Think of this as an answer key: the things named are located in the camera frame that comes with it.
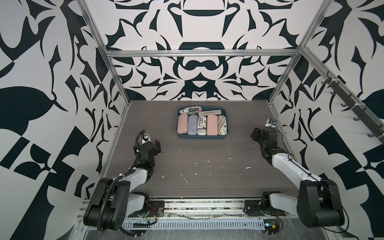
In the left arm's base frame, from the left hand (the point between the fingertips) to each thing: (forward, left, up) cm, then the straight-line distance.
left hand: (144, 140), depth 89 cm
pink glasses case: (+13, -22, -2) cm, 26 cm away
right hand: (+3, -68, +6) cm, 68 cm away
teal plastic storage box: (+22, -51, -1) cm, 56 cm away
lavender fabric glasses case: (+11, -29, -2) cm, 31 cm away
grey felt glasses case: (+20, -40, 0) cm, 45 cm away
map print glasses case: (+11, -48, -2) cm, 49 cm away
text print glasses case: (+11, -35, -2) cm, 36 cm away
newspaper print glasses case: (+23, -28, -1) cm, 36 cm away
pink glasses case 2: (+12, -42, -3) cm, 43 cm away
